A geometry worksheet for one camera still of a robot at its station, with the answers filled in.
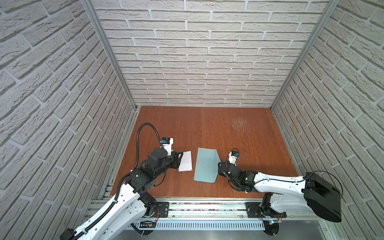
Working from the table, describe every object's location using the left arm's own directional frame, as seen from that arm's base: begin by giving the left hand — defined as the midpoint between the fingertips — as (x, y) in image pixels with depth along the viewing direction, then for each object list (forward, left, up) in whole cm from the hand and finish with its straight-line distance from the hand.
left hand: (181, 151), depth 74 cm
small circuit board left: (-28, +17, -22) cm, 40 cm away
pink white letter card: (+1, -2, -16) cm, 16 cm away
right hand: (-2, -21, -14) cm, 26 cm away
